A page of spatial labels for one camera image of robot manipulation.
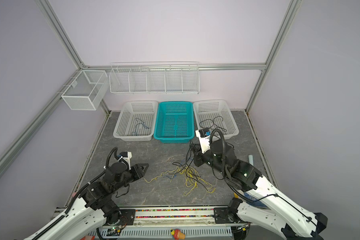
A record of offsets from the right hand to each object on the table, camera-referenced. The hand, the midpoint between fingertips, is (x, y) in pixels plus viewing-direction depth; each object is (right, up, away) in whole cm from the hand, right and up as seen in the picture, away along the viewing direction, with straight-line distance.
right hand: (191, 146), depth 64 cm
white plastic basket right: (+21, +18, +55) cm, 62 cm away
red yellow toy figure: (-6, -40, +3) cm, 41 cm away
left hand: (-22, -13, +11) cm, 28 cm away
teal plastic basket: (-11, +12, +49) cm, 51 cm away
